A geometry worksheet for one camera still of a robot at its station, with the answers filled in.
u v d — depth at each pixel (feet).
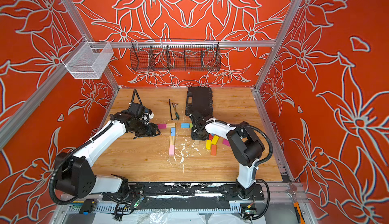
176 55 3.23
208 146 2.87
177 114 3.38
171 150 2.81
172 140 2.95
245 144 1.58
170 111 3.42
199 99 3.50
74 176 1.32
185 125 3.21
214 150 2.87
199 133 2.23
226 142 2.95
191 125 3.17
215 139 2.96
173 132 3.06
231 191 2.40
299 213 2.20
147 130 2.39
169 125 3.22
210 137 2.93
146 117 2.47
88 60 3.03
